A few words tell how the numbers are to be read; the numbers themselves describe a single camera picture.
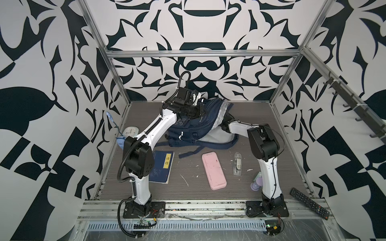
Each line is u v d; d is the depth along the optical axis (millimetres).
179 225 713
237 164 871
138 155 477
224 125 811
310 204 752
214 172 847
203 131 851
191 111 723
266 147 593
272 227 710
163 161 890
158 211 738
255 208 744
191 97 813
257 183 742
